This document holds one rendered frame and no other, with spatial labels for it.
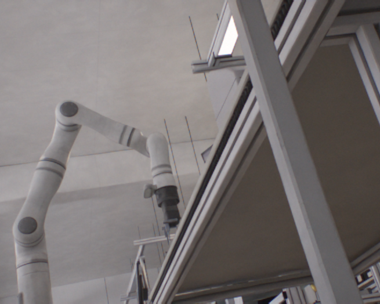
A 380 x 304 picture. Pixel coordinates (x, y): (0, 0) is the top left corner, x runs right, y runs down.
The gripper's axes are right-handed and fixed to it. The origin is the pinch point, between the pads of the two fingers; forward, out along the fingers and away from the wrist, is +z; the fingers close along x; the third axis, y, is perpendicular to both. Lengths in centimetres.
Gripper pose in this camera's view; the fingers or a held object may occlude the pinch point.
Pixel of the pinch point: (169, 242)
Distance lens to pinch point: 202.5
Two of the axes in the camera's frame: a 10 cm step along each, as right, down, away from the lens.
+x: -0.9, 4.3, 9.0
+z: 2.2, 8.9, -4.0
